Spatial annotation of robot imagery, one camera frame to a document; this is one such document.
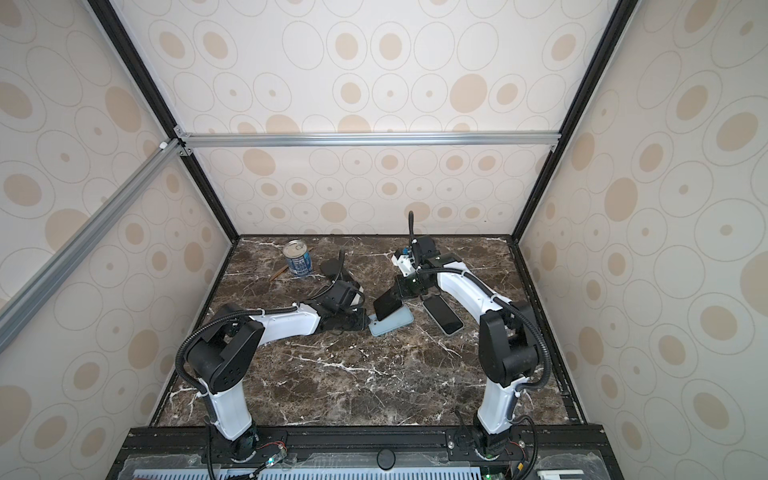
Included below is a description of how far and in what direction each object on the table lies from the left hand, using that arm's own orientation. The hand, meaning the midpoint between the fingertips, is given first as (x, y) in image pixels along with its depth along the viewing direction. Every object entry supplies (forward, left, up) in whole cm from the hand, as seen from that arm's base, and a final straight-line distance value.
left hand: (377, 317), depth 92 cm
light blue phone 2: (+3, -22, -4) cm, 22 cm away
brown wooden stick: (+22, +36, -4) cm, 42 cm away
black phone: (+4, -3, +2) cm, 5 cm away
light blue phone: (+2, -8, -4) cm, 10 cm away
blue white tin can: (+19, +27, +5) cm, 33 cm away
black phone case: (+24, +19, -6) cm, 31 cm away
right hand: (+4, -5, +7) cm, 10 cm away
